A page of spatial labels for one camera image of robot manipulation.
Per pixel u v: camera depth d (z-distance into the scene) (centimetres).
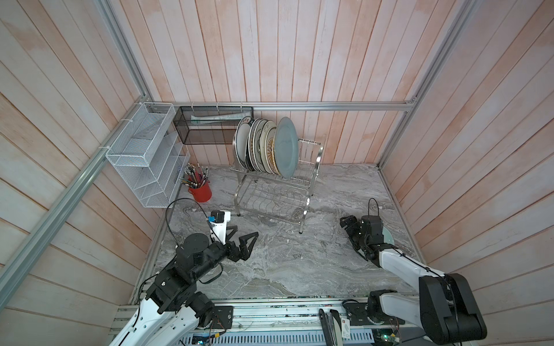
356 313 74
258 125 72
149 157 71
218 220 55
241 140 76
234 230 69
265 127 72
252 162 73
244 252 57
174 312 47
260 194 104
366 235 70
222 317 73
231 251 57
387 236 92
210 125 97
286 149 70
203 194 101
